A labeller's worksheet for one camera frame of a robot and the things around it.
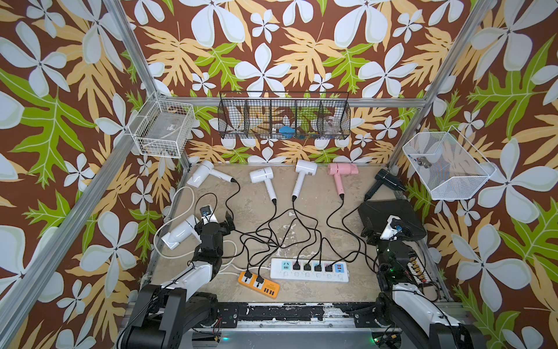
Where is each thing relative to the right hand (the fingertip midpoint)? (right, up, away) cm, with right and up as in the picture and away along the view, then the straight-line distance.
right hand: (377, 221), depth 84 cm
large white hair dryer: (-82, -8, +4) cm, 83 cm away
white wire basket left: (-85, +36, +1) cm, 93 cm away
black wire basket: (-36, +47, +15) cm, 61 cm away
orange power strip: (-44, -24, -6) cm, 50 cm away
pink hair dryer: (-5, +23, +30) cm, 38 cm away
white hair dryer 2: (-26, +24, +27) cm, 45 cm away
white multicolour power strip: (-27, -19, -2) cm, 33 cm away
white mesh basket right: (+27, +21, -2) cm, 34 cm away
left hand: (-64, +2, +4) cm, 65 cm away
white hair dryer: (-46, +19, +26) cm, 57 cm away
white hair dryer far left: (-77, +22, +27) cm, 85 cm away
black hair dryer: (+19, +17, +28) cm, 39 cm away
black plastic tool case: (+5, 0, +14) cm, 15 cm away
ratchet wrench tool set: (+15, -20, -2) cm, 26 cm away
